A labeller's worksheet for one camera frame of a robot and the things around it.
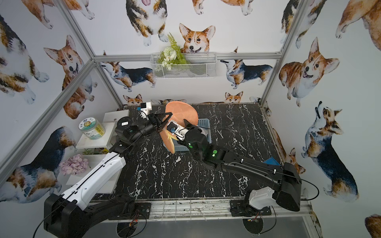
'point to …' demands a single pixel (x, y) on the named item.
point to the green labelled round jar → (91, 128)
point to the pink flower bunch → (74, 165)
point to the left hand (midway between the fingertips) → (170, 111)
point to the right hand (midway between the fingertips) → (189, 116)
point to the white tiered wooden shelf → (110, 120)
